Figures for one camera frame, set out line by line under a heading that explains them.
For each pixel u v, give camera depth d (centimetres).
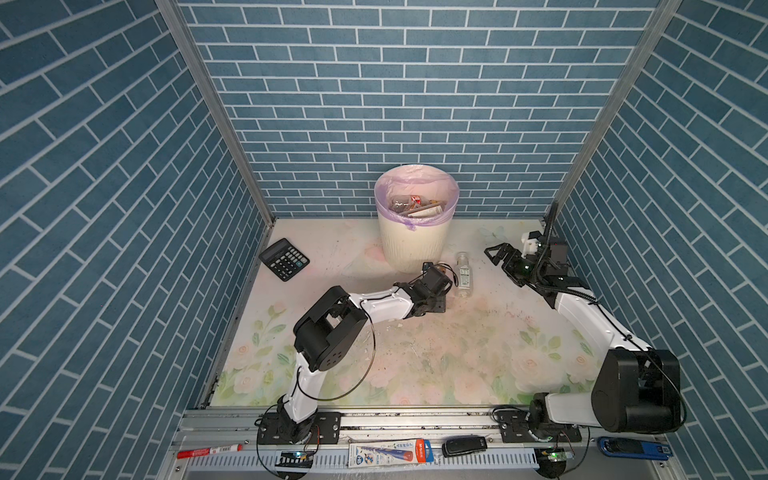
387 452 70
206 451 69
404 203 99
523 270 74
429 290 74
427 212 89
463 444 69
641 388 42
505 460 77
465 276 96
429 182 98
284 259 105
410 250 93
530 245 80
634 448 68
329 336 50
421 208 92
